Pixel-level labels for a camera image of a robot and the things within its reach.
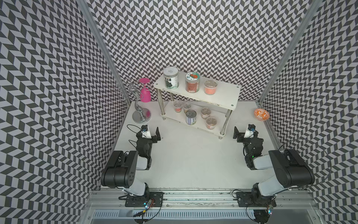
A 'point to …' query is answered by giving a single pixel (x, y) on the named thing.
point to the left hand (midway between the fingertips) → (150, 128)
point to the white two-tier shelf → (222, 103)
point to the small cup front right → (211, 122)
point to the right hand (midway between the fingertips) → (242, 128)
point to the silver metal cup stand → (141, 115)
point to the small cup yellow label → (186, 107)
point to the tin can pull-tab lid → (190, 117)
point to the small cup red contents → (178, 106)
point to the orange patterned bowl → (261, 114)
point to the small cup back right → (205, 112)
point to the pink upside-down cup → (145, 94)
